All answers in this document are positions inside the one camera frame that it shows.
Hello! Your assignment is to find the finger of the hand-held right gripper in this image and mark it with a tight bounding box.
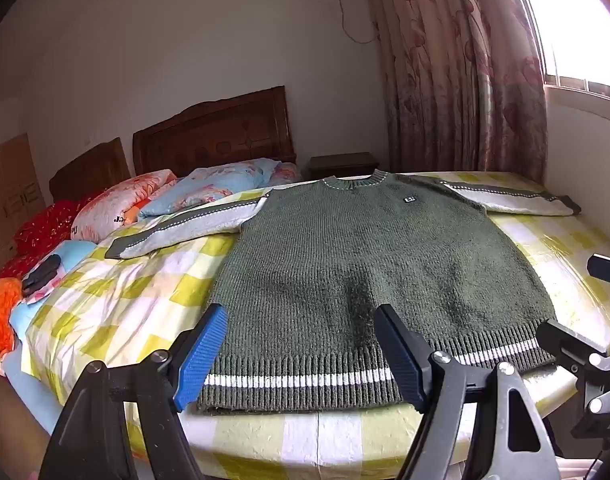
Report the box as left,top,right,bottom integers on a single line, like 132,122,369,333
586,253,610,282
535,319,610,396

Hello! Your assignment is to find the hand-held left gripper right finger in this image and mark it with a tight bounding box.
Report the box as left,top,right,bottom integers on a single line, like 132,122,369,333
373,304,561,480

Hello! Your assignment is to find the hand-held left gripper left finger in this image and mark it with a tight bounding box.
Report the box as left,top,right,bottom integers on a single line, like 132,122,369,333
37,304,229,480

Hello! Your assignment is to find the green knit sweater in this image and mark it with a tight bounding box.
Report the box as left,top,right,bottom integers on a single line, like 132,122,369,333
105,170,582,416

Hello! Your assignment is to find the yellow checkered bed sheet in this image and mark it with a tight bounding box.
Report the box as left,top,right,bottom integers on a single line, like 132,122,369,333
20,170,610,480

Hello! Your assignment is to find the light blue bedsheet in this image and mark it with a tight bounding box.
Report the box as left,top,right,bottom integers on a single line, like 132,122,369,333
7,240,100,436

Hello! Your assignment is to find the blue floral quilt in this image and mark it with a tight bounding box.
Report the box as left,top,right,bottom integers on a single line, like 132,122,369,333
137,158,281,220

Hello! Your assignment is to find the orange floral quilt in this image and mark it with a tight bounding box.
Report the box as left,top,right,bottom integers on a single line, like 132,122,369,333
71,170,178,241

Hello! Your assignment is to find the pink floral pillow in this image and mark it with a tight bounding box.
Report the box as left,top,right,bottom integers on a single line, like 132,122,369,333
265,161,302,188

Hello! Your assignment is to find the wooden nightstand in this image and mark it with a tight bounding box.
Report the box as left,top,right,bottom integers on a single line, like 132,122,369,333
307,152,381,181

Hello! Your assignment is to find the orange cloth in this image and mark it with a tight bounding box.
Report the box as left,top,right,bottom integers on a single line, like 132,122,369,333
0,277,24,376

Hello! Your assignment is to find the red patterned blanket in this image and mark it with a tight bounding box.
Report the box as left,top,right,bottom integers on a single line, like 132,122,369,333
0,199,106,301

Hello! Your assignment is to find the small wooden headboard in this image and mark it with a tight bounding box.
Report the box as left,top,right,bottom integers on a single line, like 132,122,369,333
49,137,132,203

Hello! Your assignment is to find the large wooden headboard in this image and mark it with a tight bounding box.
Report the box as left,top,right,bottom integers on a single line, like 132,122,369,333
132,85,298,178

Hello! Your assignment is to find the window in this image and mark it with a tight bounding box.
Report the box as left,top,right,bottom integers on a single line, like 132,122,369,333
505,0,610,98

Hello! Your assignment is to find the floral curtain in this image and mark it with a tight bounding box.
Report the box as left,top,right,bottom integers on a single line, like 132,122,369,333
357,0,548,183

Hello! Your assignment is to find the light wooden cabinet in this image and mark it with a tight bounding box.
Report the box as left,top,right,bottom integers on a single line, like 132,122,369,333
0,132,46,281

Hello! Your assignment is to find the thin wall cable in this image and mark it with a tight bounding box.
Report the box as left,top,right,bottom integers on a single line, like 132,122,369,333
330,0,378,45

